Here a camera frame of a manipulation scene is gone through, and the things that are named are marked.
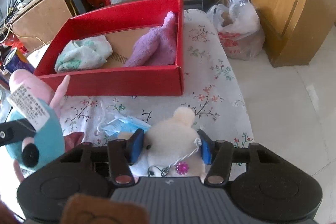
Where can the purple fluffy towel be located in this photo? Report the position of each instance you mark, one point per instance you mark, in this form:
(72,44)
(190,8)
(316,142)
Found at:
(156,48)

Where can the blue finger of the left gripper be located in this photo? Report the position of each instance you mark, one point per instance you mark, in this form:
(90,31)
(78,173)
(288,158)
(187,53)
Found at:
(15,131)

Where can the blue drink can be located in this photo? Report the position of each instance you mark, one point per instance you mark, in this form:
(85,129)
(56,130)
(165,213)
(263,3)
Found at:
(16,60)

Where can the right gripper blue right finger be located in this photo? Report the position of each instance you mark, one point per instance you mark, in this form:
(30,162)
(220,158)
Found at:
(219,156)

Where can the red cardboard box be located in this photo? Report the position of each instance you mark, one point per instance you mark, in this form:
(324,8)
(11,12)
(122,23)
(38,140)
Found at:
(122,26)

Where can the white mouse plush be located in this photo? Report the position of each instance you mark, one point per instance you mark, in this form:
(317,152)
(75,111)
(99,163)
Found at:
(171,148)

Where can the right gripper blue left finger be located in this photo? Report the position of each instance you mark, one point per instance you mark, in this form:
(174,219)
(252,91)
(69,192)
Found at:
(121,154)

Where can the pink blue pig plush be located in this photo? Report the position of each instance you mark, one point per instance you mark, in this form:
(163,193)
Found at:
(33,99)

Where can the blue face mask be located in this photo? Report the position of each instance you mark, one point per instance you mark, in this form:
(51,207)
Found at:
(113,123)

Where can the wooden cabinet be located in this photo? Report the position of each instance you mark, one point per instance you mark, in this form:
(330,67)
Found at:
(288,3)

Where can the white green patterned cloth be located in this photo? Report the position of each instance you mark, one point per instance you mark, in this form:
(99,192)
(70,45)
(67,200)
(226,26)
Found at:
(84,54)

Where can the floral tablecloth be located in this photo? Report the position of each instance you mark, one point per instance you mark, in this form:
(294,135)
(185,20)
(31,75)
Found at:
(210,90)

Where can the white plastic bag on floor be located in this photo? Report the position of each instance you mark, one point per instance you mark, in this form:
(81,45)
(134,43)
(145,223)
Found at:
(239,29)

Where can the wooden TV stand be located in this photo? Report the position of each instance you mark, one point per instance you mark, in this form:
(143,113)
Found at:
(39,21)

